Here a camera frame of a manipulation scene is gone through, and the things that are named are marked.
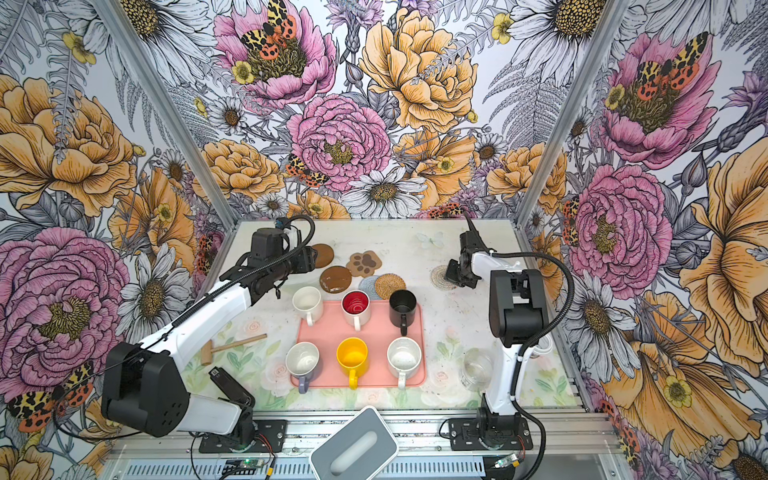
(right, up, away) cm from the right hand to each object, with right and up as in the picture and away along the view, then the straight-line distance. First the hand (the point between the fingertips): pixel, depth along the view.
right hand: (452, 285), depth 102 cm
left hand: (-44, +9, -15) cm, 48 cm away
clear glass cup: (+3, -21, -17) cm, 28 cm away
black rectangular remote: (-63, -25, -20) cm, 71 cm away
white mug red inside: (-31, -6, -6) cm, 33 cm away
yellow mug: (-31, -19, -16) cm, 39 cm away
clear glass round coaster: (-4, +1, +3) cm, 5 cm away
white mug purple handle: (-45, -19, -17) cm, 52 cm away
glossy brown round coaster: (-40, +2, +3) cm, 40 cm away
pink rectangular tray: (-39, -12, -10) cm, 41 cm away
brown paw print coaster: (-30, +7, +7) cm, 32 cm away
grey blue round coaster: (-29, 0, +1) cm, 29 cm away
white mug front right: (-17, -19, -17) cm, 30 cm away
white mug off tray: (-46, -5, -9) cm, 47 cm away
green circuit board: (-55, -38, -30) cm, 73 cm away
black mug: (-17, -6, -7) cm, 19 cm away
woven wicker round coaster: (-22, +1, +1) cm, 22 cm away
